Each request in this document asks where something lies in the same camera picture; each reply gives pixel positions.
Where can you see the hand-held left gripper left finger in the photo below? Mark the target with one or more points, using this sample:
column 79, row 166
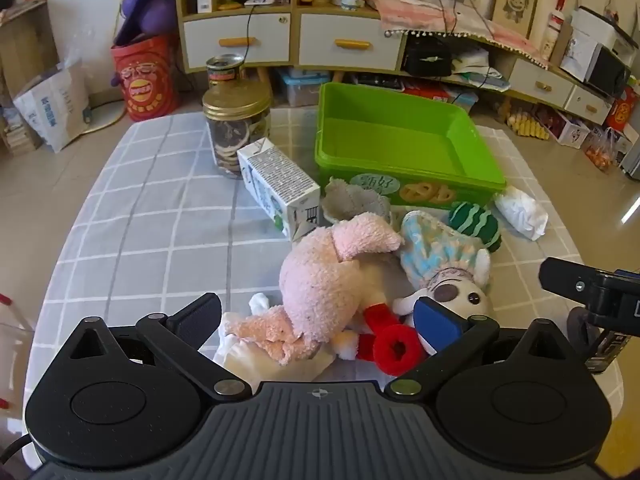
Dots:
column 200, row 317

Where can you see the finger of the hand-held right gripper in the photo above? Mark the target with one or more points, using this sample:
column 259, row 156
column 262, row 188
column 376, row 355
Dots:
column 567, row 277

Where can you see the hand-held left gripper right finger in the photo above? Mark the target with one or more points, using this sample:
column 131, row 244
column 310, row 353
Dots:
column 440, row 320

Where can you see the white cloth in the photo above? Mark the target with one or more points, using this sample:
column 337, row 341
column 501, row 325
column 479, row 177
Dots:
column 240, row 360
column 520, row 212

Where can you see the white dog plush blue dress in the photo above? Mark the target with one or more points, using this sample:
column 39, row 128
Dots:
column 435, row 252

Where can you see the green striped plush ball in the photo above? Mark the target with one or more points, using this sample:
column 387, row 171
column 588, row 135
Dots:
column 472, row 220

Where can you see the pink plush toy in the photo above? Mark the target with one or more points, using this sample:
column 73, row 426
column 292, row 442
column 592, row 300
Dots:
column 320, row 280

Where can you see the grey washcloth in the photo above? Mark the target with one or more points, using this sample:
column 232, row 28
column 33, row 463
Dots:
column 350, row 200

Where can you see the green plastic bin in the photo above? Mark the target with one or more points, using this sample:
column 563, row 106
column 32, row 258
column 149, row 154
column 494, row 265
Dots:
column 400, row 125

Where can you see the grey checkered tablecloth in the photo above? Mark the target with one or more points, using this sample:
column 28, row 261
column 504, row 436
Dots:
column 150, row 210

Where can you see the bag of oranges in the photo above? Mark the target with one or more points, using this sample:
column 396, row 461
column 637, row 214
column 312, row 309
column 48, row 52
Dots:
column 600, row 152

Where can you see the white printed carton box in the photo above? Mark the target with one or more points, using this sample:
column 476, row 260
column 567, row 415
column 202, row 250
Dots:
column 565, row 127

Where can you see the row of yellow bottles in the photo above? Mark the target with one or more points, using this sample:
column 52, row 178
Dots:
column 527, row 125

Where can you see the white milk carton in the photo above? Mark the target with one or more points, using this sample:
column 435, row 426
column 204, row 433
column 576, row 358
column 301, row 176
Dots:
column 280, row 180

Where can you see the red gift box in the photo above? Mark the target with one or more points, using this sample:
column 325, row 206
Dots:
column 622, row 110

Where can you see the glass jar with gold lid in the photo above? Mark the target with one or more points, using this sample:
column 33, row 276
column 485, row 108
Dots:
column 235, row 130

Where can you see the white oven with dark door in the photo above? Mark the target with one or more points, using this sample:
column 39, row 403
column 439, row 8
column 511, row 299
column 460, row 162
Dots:
column 605, row 70

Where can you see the red cardboard box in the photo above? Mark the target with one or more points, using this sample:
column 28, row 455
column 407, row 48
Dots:
column 425, row 91

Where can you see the white bottle red cap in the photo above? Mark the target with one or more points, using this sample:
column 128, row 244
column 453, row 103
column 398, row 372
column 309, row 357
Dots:
column 551, row 37

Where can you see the printed tin can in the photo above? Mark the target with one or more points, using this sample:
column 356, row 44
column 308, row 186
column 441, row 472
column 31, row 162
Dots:
column 222, row 76

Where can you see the red printed bucket bag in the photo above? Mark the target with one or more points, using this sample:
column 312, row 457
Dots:
column 145, row 80

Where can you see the clear bin with blue lid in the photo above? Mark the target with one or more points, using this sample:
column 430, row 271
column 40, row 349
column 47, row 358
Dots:
column 300, row 87

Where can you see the white storage box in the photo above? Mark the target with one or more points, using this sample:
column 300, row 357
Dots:
column 600, row 27

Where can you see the black metal box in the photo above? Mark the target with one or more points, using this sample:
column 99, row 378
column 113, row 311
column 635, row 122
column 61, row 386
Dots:
column 427, row 55

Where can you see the tall wooden shelf cabinet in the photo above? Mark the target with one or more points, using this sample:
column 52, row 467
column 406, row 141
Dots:
column 235, row 30

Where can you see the low wooden sideboard cabinet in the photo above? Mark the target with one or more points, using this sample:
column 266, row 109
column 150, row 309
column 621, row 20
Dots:
column 350, row 35

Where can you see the pink fringed cloth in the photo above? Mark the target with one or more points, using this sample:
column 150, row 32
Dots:
column 425, row 12

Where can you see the purple plush toy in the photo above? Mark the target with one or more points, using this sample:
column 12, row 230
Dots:
column 150, row 10

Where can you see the white flat charger device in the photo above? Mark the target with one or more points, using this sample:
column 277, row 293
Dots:
column 259, row 2

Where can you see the wooden side shelf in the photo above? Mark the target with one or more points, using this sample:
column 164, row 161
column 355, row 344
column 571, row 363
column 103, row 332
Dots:
column 22, row 35

